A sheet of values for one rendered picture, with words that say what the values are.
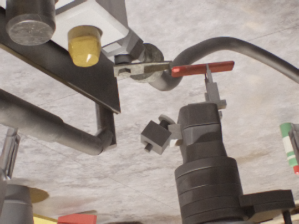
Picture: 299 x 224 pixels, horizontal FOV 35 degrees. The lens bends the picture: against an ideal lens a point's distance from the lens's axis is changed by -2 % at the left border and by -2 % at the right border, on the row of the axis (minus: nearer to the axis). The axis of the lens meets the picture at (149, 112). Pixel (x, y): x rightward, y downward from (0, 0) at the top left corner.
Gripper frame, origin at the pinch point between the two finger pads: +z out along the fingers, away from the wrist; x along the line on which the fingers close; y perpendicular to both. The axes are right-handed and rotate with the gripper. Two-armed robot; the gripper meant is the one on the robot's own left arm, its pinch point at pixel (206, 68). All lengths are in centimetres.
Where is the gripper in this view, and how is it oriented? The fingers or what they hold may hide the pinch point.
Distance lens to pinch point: 62.8
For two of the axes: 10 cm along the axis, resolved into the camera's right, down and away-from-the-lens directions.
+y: -9.9, 1.2, -0.7
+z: -1.4, -9.1, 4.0
